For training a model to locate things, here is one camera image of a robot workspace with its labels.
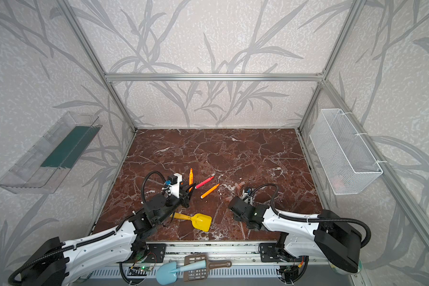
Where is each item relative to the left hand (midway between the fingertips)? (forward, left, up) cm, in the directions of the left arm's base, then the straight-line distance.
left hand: (197, 179), depth 77 cm
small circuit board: (-32, +22, -20) cm, 43 cm away
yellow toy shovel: (-13, -1, -16) cm, 20 cm away
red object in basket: (-2, -59, +2) cm, 59 cm away
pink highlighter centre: (+7, -1, -18) cm, 19 cm away
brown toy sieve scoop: (-32, -3, -17) cm, 37 cm away
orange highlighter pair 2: (+4, -5, -18) cm, 19 cm away
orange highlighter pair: (-1, +2, +2) cm, 3 cm away
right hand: (-6, -18, -16) cm, 25 cm away
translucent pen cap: (+5, -20, -18) cm, 27 cm away
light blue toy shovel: (-32, +10, -15) cm, 37 cm away
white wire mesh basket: (-2, -55, +18) cm, 58 cm away
